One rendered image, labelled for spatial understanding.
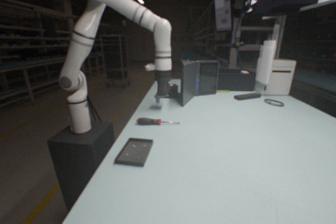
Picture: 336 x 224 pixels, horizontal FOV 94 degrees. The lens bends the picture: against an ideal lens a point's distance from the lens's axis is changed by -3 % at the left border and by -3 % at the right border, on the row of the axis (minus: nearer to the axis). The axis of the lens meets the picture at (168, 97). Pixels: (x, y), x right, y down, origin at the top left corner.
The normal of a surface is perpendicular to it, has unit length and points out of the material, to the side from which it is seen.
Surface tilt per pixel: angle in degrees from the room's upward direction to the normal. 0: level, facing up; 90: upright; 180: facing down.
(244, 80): 90
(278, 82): 90
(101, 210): 0
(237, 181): 0
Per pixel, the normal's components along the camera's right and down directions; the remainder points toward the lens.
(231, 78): -0.07, 0.32
